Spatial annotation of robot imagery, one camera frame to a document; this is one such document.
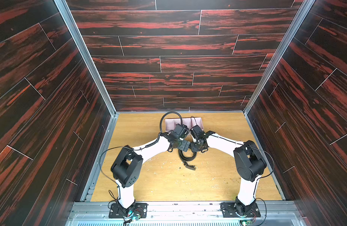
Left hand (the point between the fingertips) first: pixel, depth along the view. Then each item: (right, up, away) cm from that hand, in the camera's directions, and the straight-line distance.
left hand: (183, 143), depth 91 cm
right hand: (+10, -3, +6) cm, 12 cm away
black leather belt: (+1, -11, 0) cm, 11 cm away
